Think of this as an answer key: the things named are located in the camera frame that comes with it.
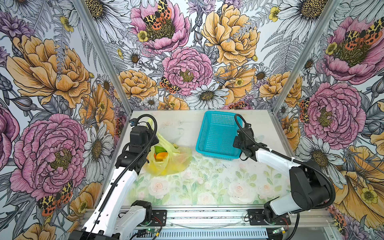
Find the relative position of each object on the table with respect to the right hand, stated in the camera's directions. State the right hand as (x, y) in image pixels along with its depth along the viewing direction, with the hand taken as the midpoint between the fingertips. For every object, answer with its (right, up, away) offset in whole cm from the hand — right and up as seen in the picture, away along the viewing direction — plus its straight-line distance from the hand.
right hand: (238, 143), depth 93 cm
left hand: (-48, +5, -16) cm, 51 cm away
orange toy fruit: (-47, -8, -2) cm, 48 cm away
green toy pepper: (-48, -4, 0) cm, 48 cm away
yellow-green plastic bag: (-35, -6, -14) cm, 38 cm away
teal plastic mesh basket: (-11, +4, +19) cm, 22 cm away
